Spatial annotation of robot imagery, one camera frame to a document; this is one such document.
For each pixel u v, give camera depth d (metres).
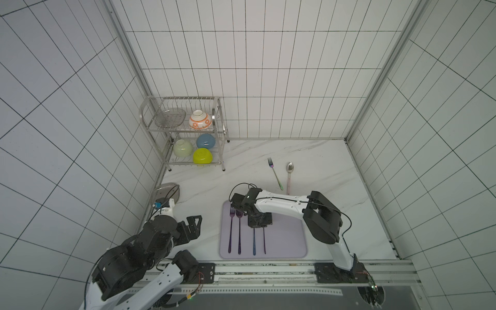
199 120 0.85
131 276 0.38
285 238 0.81
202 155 1.01
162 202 0.53
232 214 0.89
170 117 0.93
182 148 1.04
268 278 0.73
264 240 0.81
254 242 0.79
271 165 1.07
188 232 0.55
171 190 0.96
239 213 0.88
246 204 0.64
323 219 0.49
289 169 1.03
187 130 0.86
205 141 1.08
